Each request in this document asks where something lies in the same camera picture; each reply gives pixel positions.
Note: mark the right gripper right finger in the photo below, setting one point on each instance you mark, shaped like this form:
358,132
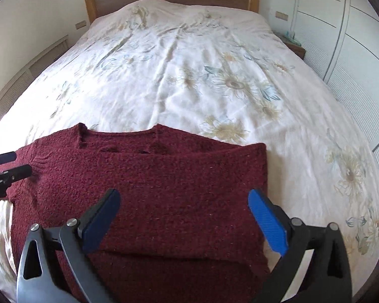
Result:
327,278

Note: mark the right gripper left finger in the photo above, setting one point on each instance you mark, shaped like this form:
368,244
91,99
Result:
40,277

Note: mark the dark red knit sweater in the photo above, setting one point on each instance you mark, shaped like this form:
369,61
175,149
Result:
183,233

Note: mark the white radiator cover panel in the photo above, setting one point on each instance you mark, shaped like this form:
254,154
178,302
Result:
26,76

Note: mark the wooden nightstand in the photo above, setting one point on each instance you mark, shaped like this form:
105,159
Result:
297,49

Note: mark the white floral bed cover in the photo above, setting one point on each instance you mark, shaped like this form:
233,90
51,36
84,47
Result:
221,73

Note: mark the white sliding wardrobe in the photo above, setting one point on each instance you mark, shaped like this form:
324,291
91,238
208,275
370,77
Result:
341,40

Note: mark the beige wall socket left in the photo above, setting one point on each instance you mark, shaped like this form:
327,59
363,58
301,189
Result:
80,24

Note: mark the beige wall socket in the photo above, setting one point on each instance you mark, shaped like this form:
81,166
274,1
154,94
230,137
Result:
80,24
281,16

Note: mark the beige wall socket right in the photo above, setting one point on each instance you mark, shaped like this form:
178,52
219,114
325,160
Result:
281,16

